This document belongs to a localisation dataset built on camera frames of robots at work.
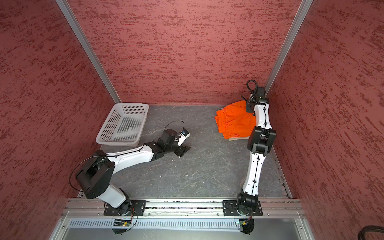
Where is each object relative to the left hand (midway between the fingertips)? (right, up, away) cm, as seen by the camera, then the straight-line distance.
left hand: (185, 146), depth 88 cm
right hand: (+46, +23, +14) cm, 54 cm away
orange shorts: (+33, +15, +15) cm, 39 cm away
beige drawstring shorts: (+36, +3, +12) cm, 38 cm away
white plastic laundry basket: (-47, +12, +19) cm, 52 cm away
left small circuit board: (-32, -35, -16) cm, 50 cm away
